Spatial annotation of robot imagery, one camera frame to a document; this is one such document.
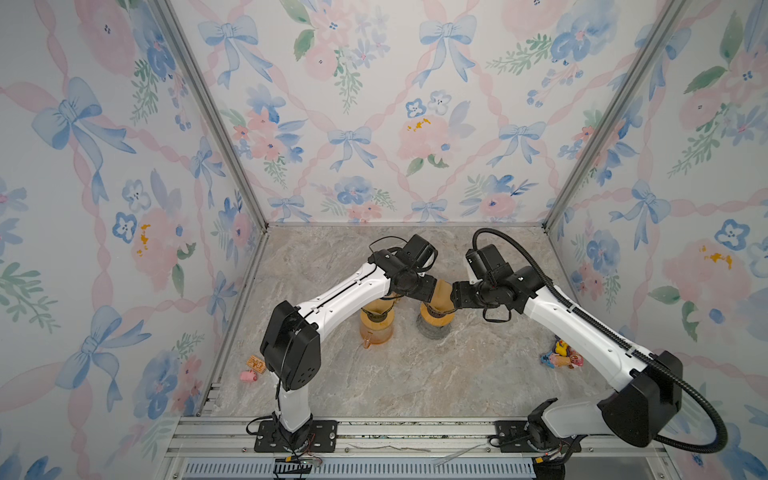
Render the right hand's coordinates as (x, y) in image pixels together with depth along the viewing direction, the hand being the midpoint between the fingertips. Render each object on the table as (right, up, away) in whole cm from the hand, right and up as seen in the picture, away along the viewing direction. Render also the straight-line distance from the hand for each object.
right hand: (461, 293), depth 81 cm
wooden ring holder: (-22, -9, +2) cm, 24 cm away
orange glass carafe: (-23, -11, +3) cm, 26 cm away
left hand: (-9, +1, +1) cm, 9 cm away
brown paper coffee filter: (-5, -1, +3) cm, 6 cm away
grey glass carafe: (-7, -12, +7) cm, 15 cm away
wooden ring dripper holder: (-6, -8, +2) cm, 11 cm away
